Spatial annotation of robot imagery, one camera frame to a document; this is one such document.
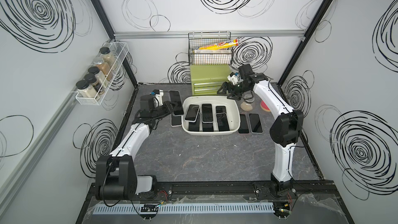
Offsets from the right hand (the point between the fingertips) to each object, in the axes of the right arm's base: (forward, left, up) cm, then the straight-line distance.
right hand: (223, 94), depth 87 cm
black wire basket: (+16, +5, +14) cm, 22 cm away
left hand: (-8, +26, 0) cm, 27 cm away
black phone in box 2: (-12, +9, -17) cm, 23 cm away
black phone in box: (-11, +17, -17) cm, 27 cm away
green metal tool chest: (+15, +10, -3) cm, 18 cm away
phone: (-10, +28, -13) cm, 32 cm away
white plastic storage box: (-3, +8, -18) cm, 20 cm away
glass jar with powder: (+4, -17, -15) cm, 24 cm away
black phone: (-11, -14, -18) cm, 25 cm away
